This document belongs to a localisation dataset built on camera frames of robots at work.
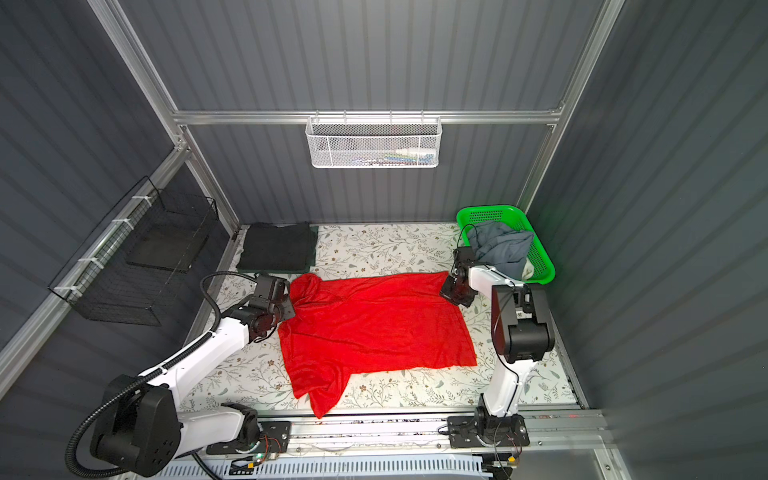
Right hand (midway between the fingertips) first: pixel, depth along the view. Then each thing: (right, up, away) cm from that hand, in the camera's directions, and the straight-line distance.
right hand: (452, 298), depth 99 cm
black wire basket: (-83, +14, -26) cm, 88 cm away
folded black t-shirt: (-61, +17, +10) cm, 64 cm away
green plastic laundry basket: (+31, +9, -1) cm, 32 cm away
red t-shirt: (-36, -8, -4) cm, 37 cm away
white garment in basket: (+27, +9, +2) cm, 28 cm away
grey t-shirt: (+16, +17, -3) cm, 23 cm away
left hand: (-52, -1, -11) cm, 54 cm away
